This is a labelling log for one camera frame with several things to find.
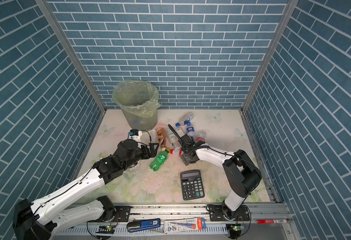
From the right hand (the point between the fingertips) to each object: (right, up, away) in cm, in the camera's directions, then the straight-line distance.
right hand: (190, 153), depth 92 cm
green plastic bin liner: (-37, +38, +15) cm, 56 cm away
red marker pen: (+38, -28, -21) cm, 52 cm away
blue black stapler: (-25, -27, -26) cm, 45 cm away
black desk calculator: (0, -15, -11) cm, 18 cm away
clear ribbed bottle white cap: (-25, +11, +13) cm, 31 cm away
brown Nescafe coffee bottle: (-19, +10, +7) cm, 22 cm away
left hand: (-20, +8, -16) cm, 27 cm away
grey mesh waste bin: (-33, +20, +7) cm, 39 cm away
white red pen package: (-4, -29, -22) cm, 37 cm away
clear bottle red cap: (-8, +1, +1) cm, 8 cm away
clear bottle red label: (+8, +10, +11) cm, 17 cm away
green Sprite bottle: (-18, -3, -3) cm, 19 cm away
